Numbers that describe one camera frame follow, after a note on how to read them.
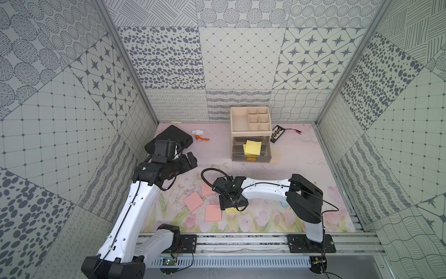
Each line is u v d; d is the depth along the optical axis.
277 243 0.76
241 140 0.90
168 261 0.72
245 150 0.85
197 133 1.12
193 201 0.86
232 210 0.77
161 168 0.48
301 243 0.73
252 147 0.86
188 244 0.73
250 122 0.85
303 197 0.50
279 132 1.14
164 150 0.53
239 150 0.86
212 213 0.82
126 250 0.37
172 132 1.11
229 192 0.64
